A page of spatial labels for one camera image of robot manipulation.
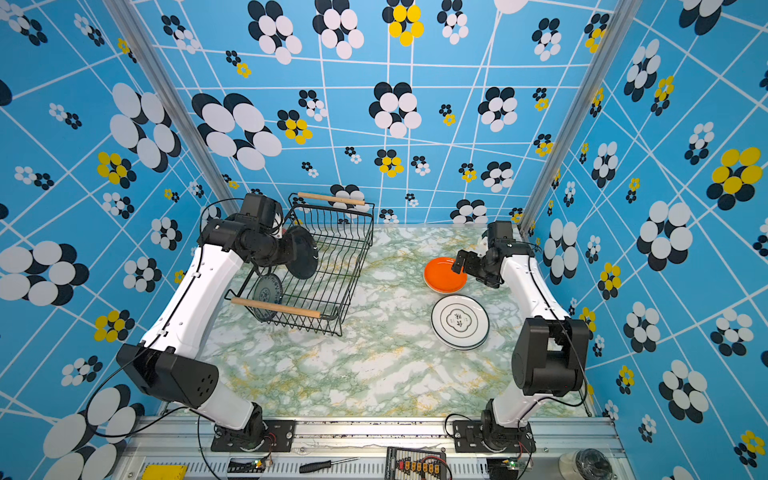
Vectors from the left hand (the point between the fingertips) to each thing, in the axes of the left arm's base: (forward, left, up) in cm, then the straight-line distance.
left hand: (296, 251), depth 78 cm
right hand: (+3, -49, -12) cm, 51 cm away
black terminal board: (-44, -31, -24) cm, 59 cm away
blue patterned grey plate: (0, +13, -18) cm, 22 cm away
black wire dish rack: (+28, -7, -21) cm, 35 cm away
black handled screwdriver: (-44, -9, -26) cm, 52 cm away
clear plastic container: (-45, -66, -15) cm, 81 cm away
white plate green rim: (-9, -47, -23) cm, 53 cm away
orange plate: (+9, -43, -24) cm, 50 cm away
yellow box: (-46, +27, -25) cm, 59 cm away
